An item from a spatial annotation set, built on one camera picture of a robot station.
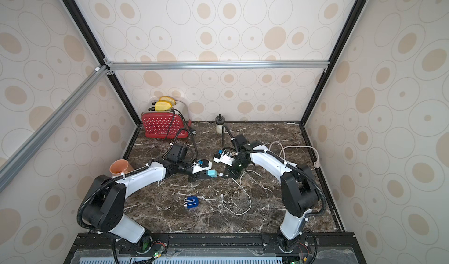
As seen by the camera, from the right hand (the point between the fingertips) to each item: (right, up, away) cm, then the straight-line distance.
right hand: (224, 178), depth 84 cm
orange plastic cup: (-53, +5, +4) cm, 53 cm away
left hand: (-6, +3, -1) cm, 7 cm away
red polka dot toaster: (-30, +28, +19) cm, 45 cm away
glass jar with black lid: (-3, +29, +23) cm, 37 cm away
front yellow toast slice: (-37, +38, +19) cm, 56 cm away
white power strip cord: (+52, +5, +15) cm, 55 cm away
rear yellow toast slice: (-35, +43, +22) cm, 60 cm away
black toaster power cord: (-21, +23, +29) cm, 43 cm away
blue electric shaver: (-16, -11, -1) cm, 20 cm away
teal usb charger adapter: (-5, +3, -4) cm, 7 cm away
